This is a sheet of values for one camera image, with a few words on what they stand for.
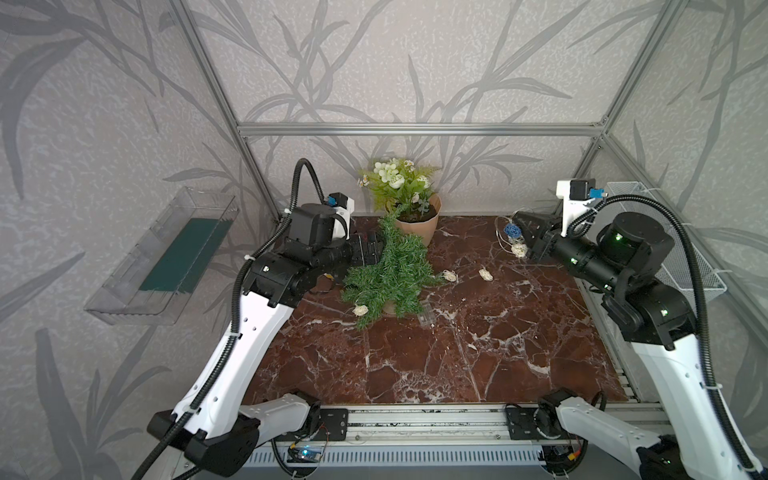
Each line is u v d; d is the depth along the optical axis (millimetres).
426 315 921
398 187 888
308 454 707
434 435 731
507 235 567
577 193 445
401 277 711
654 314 373
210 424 357
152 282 644
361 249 557
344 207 572
